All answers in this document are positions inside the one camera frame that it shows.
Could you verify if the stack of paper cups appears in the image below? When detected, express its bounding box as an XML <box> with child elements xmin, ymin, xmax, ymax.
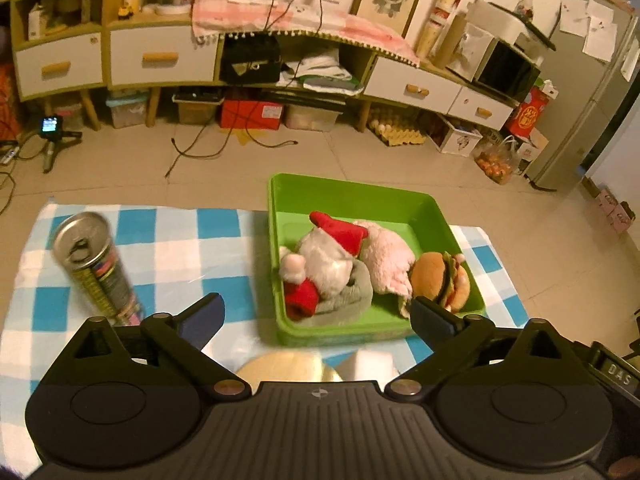
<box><xmin>416</xmin><ymin>0</ymin><xmax>457</xmax><ymax>61</ymax></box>

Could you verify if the blue white checkered tablecloth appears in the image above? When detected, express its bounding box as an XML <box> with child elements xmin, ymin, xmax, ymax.
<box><xmin>0</xmin><ymin>201</ymin><xmax>531</xmax><ymax>479</ymax></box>

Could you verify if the red gift box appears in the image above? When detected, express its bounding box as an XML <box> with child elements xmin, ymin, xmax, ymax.
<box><xmin>504</xmin><ymin>87</ymin><xmax>550</xmax><ymax>138</ymax></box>

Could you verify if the wooden shelf unit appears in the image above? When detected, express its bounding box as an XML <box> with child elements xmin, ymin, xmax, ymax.
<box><xmin>8</xmin><ymin>0</ymin><xmax>106</xmax><ymax>130</ymax></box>

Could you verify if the tall drink can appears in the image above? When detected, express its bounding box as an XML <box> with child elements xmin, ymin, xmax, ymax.
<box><xmin>52</xmin><ymin>211</ymin><xmax>143</xmax><ymax>326</ymax></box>

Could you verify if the hamburger plush toy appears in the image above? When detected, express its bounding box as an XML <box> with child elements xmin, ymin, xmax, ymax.
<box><xmin>409</xmin><ymin>252</ymin><xmax>471</xmax><ymax>313</ymax></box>

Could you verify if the egg carton tray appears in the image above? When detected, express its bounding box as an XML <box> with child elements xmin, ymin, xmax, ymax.
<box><xmin>367</xmin><ymin>114</ymin><xmax>426</xmax><ymax>148</ymax></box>

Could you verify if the green plastic bin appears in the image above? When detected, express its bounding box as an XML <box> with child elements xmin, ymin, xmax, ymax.
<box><xmin>269</xmin><ymin>174</ymin><xmax>485</xmax><ymax>347</ymax></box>

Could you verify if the grey fuzzy cloth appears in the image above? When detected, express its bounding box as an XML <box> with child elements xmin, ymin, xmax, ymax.
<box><xmin>296</xmin><ymin>260</ymin><xmax>373</xmax><ymax>328</ymax></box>

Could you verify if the bag of oranges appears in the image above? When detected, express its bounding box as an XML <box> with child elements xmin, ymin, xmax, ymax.
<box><xmin>474</xmin><ymin>136</ymin><xmax>521</xmax><ymax>185</ymax></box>

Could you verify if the pink fluffy plush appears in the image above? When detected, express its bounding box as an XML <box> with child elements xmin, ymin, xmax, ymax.
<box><xmin>354</xmin><ymin>220</ymin><xmax>416</xmax><ymax>299</ymax></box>

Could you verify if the black microwave oven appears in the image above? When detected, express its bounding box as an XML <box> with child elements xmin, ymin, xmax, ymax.
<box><xmin>447</xmin><ymin>23</ymin><xmax>540</xmax><ymax>102</ymax></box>

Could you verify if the santa plush toy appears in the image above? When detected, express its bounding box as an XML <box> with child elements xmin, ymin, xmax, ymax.
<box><xmin>279</xmin><ymin>211</ymin><xmax>368</xmax><ymax>323</ymax></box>

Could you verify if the red box under cabinet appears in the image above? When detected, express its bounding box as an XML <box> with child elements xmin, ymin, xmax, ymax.
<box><xmin>219</xmin><ymin>99</ymin><xmax>284</xmax><ymax>130</ymax></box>

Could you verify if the white storage crate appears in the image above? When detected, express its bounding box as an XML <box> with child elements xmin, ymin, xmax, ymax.
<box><xmin>426</xmin><ymin>114</ymin><xmax>483</xmax><ymax>157</ymax></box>

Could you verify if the grey refrigerator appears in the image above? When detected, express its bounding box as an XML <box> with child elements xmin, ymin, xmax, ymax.
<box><xmin>525</xmin><ymin>0</ymin><xmax>639</xmax><ymax>191</ymax></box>

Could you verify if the small camera on tripod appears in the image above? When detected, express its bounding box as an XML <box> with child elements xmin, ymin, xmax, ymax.
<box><xmin>38</xmin><ymin>115</ymin><xmax>82</xmax><ymax>174</ymax></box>

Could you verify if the white printer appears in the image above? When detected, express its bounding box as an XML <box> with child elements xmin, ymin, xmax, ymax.
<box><xmin>466</xmin><ymin>1</ymin><xmax>556</xmax><ymax>52</ymax></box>

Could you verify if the black bag in cabinet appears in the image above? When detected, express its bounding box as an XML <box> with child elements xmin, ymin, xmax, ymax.
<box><xmin>220</xmin><ymin>32</ymin><xmax>282</xmax><ymax>84</ymax></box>

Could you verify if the wooden tv cabinet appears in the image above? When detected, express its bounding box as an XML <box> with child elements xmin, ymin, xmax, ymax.
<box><xmin>102</xmin><ymin>22</ymin><xmax>514</xmax><ymax>130</ymax></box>

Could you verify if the pink table runner cloth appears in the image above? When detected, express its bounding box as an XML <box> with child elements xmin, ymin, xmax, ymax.
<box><xmin>191</xmin><ymin>0</ymin><xmax>420</xmax><ymax>66</ymax></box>

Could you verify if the glass jar gold lid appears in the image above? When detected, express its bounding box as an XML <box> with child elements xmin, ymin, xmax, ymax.
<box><xmin>235</xmin><ymin>350</ymin><xmax>342</xmax><ymax>392</ymax></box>

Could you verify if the white foam block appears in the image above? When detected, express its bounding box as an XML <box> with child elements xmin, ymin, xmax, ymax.
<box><xmin>336</xmin><ymin>350</ymin><xmax>398</xmax><ymax>388</ymax></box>

